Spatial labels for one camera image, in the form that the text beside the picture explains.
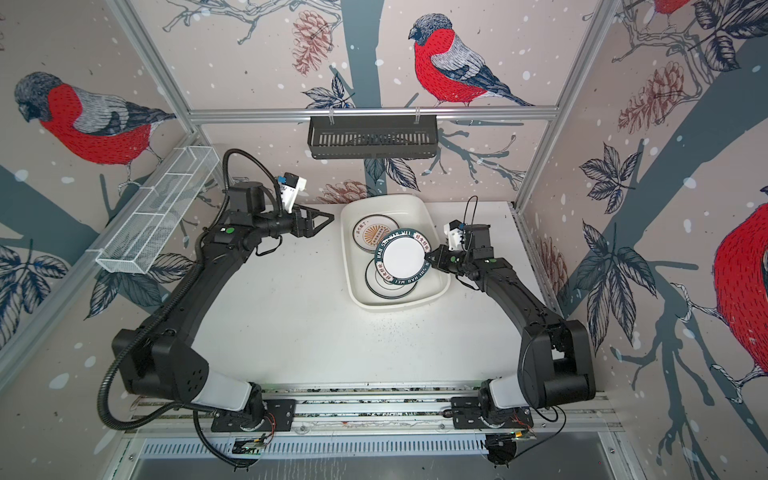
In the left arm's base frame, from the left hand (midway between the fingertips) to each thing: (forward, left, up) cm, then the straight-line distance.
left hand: (323, 214), depth 74 cm
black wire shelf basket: (+44, -8, -5) cm, 45 cm away
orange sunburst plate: (+22, -9, -31) cm, 39 cm away
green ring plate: (+1, -20, -20) cm, 28 cm away
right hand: (-2, -27, -17) cm, 32 cm away
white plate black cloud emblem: (-4, -15, -32) cm, 35 cm away
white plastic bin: (+30, -27, -30) cm, 50 cm away
